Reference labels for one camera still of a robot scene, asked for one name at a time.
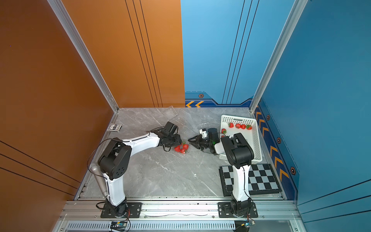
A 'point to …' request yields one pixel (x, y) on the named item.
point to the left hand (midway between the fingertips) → (181, 139)
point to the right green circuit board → (247, 224)
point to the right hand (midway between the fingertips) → (189, 141)
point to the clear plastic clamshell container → (182, 148)
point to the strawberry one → (231, 125)
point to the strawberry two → (238, 125)
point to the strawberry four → (249, 127)
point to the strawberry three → (243, 126)
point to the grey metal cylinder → (96, 170)
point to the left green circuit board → (118, 225)
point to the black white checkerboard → (262, 180)
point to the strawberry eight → (223, 131)
